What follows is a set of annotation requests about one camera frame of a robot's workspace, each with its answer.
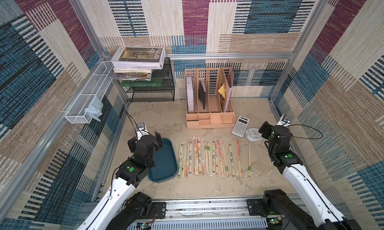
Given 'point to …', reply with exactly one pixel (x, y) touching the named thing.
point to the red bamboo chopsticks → (222, 168)
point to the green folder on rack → (153, 82)
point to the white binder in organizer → (190, 91)
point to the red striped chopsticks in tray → (196, 144)
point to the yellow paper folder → (222, 90)
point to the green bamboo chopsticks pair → (183, 160)
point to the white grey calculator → (240, 126)
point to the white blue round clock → (252, 134)
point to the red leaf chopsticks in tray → (203, 151)
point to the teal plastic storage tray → (165, 167)
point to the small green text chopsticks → (180, 160)
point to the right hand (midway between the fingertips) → (274, 124)
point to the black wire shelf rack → (160, 87)
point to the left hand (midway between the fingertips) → (147, 135)
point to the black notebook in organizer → (201, 92)
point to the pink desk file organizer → (209, 98)
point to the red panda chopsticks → (216, 159)
